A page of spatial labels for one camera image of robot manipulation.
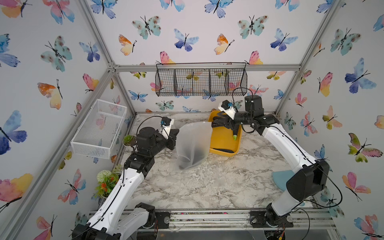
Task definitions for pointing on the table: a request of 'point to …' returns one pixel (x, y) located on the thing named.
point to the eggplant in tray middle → (235, 132)
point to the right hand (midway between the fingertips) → (219, 114)
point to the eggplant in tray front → (227, 151)
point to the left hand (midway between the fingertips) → (179, 129)
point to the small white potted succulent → (127, 140)
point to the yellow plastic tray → (222, 142)
